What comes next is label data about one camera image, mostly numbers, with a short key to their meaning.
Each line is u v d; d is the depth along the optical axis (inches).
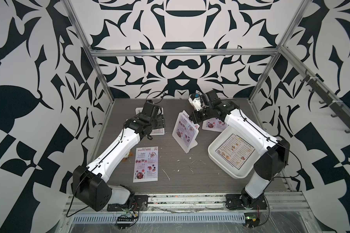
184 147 35.6
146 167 34.1
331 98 23.7
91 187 15.3
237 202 29.2
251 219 28.1
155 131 38.2
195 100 28.7
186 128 33.3
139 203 29.4
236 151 36.1
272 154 17.3
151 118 23.8
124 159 34.3
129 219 28.6
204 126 40.0
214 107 24.1
